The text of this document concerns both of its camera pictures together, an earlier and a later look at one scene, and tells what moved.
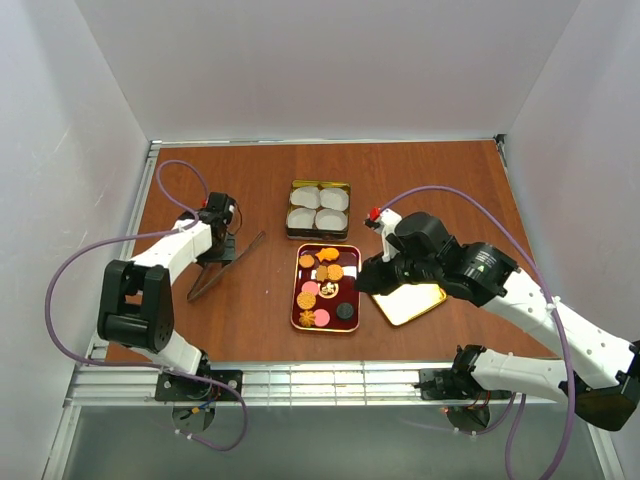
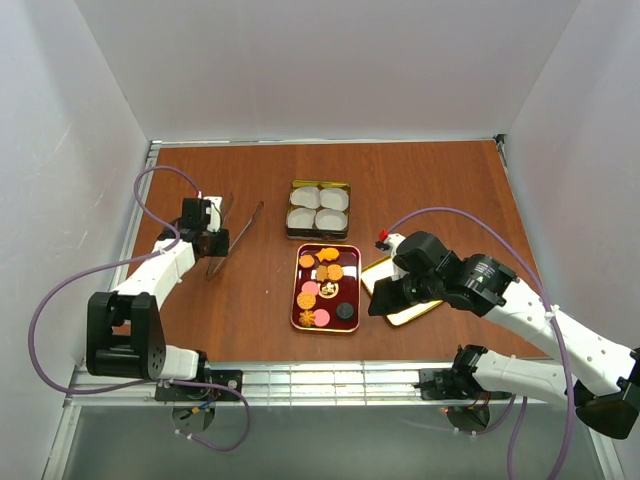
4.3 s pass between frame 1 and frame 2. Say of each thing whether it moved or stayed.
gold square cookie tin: stayed
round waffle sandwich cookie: stayed
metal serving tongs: moved
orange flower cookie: stayed
